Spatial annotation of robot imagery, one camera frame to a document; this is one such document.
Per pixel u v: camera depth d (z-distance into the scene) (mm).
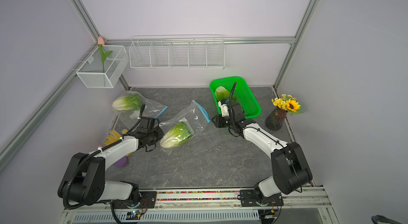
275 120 944
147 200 734
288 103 789
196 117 913
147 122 720
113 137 941
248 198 732
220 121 782
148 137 722
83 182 423
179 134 868
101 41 891
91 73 754
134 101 1019
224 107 799
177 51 1013
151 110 1017
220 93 1074
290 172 429
